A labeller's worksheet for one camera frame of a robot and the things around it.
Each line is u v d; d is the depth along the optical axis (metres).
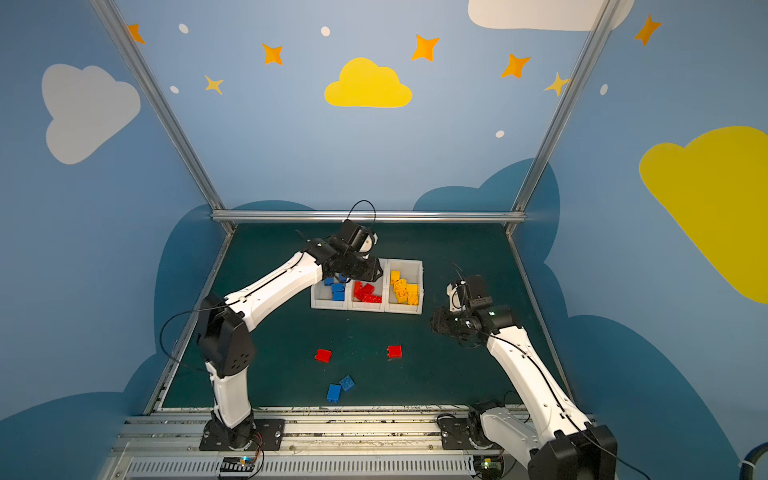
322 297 1.00
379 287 0.99
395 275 1.03
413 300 0.96
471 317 0.57
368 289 1.01
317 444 0.73
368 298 0.98
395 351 0.89
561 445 0.39
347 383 0.82
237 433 0.64
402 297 0.98
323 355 0.88
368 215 1.57
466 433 0.74
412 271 1.05
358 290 0.99
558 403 0.42
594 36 0.73
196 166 1.01
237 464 0.73
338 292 0.98
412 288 0.99
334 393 0.80
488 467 0.73
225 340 0.47
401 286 0.99
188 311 1.02
